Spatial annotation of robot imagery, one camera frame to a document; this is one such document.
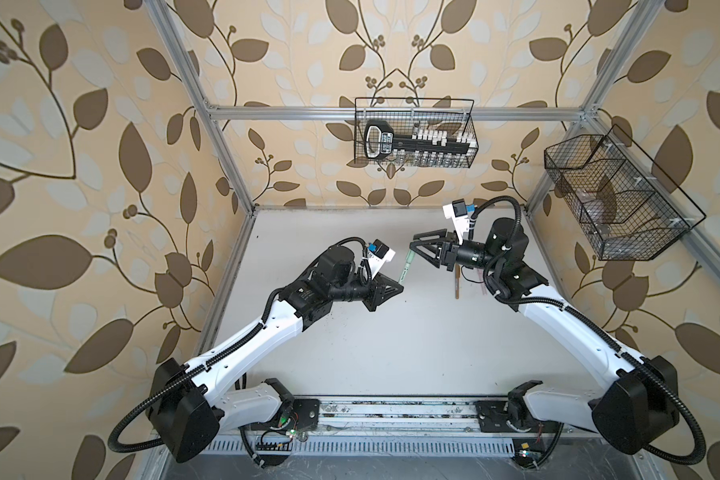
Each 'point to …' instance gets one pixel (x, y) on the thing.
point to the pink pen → (484, 289)
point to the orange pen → (457, 281)
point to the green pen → (406, 267)
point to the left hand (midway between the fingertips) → (402, 286)
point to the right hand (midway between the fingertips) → (414, 245)
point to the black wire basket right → (629, 210)
